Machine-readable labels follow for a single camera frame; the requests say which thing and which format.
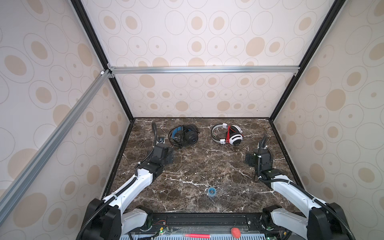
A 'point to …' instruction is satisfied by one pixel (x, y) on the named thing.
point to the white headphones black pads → (225, 134)
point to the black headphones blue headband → (183, 135)
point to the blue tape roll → (212, 191)
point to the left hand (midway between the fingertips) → (167, 149)
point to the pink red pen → (198, 236)
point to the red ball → (236, 232)
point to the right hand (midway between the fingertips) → (258, 154)
